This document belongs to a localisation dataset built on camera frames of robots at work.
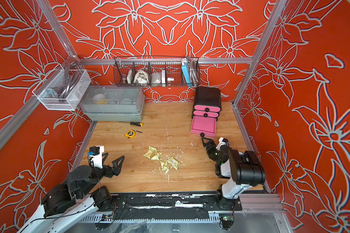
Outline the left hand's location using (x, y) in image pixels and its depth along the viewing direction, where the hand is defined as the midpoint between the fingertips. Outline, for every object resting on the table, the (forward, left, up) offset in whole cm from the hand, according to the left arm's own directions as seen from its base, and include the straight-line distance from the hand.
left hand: (116, 155), depth 67 cm
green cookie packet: (+12, -12, -20) cm, 26 cm away
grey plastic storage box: (+41, +18, -6) cm, 45 cm away
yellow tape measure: (+26, +5, -21) cm, 33 cm away
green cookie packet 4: (+6, -27, -20) cm, 34 cm away
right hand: (+19, -43, -16) cm, 50 cm away
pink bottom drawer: (+34, -46, -18) cm, 60 cm away
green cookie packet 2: (+9, -16, -20) cm, 27 cm away
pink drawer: (+40, -47, -12) cm, 63 cm away
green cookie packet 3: (+3, -22, -20) cm, 30 cm away
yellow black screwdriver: (+34, +4, -20) cm, 40 cm away
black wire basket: (+58, -11, +9) cm, 60 cm away
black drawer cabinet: (+45, -48, -5) cm, 66 cm away
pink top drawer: (+40, -51, -7) cm, 65 cm away
